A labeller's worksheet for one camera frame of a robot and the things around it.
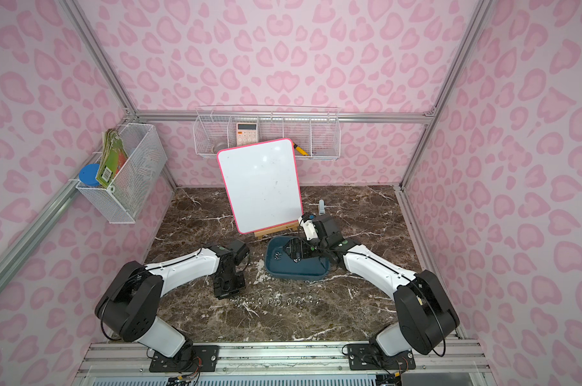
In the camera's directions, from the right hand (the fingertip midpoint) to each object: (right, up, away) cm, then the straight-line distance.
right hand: (292, 246), depth 84 cm
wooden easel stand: (-1, +5, +16) cm, 17 cm away
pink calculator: (-18, +43, +11) cm, 48 cm away
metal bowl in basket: (-28, +37, +9) cm, 47 cm away
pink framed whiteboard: (-12, +23, +4) cm, 26 cm away
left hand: (-19, -17, +3) cm, 25 cm away
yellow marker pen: (+3, +37, +13) cm, 39 cm away
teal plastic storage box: (-5, -9, +10) cm, 15 cm away
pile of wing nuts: (-6, -6, +11) cm, 14 cm away
